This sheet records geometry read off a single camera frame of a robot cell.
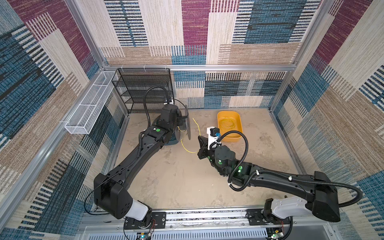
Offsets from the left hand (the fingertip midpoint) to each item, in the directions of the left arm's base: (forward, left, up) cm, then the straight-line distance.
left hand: (176, 110), depth 78 cm
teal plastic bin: (-5, +4, -22) cm, 23 cm away
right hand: (-16, -11, -4) cm, 20 cm away
